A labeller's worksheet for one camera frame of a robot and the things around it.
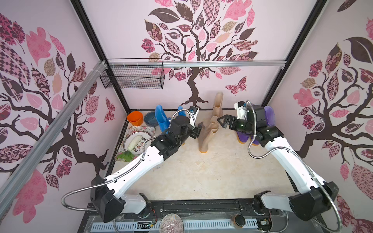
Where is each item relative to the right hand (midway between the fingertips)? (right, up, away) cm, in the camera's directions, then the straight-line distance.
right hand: (224, 119), depth 74 cm
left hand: (-15, -2, -3) cm, 15 cm away
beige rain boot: (-1, +6, +15) cm, 17 cm away
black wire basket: (-56, +31, +20) cm, 67 cm away
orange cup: (-62, +2, +39) cm, 74 cm away
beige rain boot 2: (-5, -5, +4) cm, 9 cm away
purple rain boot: (+28, 0, +6) cm, 28 cm away
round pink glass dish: (-27, -51, -6) cm, 58 cm away
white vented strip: (-35, -53, -5) cm, 64 cm away
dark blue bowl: (-49, +1, +33) cm, 59 cm away
